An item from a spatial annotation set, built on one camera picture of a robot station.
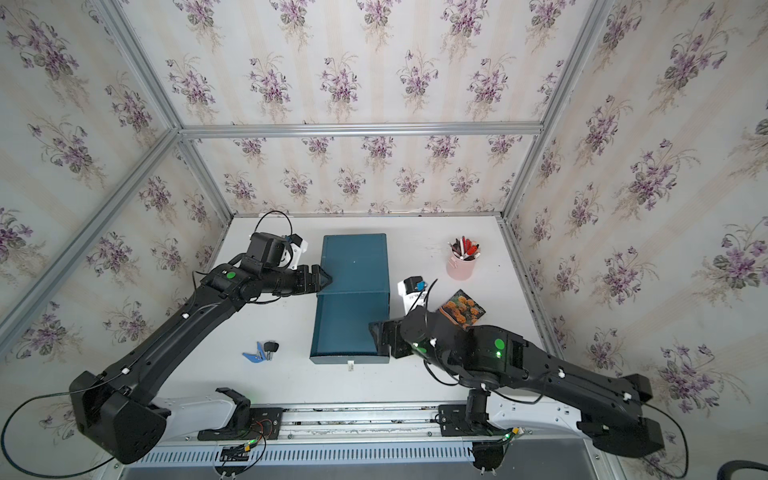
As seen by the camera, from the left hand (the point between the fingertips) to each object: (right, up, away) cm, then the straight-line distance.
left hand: (324, 282), depth 75 cm
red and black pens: (+42, +8, +23) cm, 49 cm away
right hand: (+16, -8, -13) cm, 22 cm away
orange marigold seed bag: (+40, -12, +19) cm, 46 cm away
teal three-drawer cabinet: (+8, +5, +3) cm, 10 cm away
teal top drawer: (+4, -12, -1) cm, 13 cm away
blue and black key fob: (-19, -21, +9) cm, 30 cm away
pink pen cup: (+41, +1, +25) cm, 48 cm away
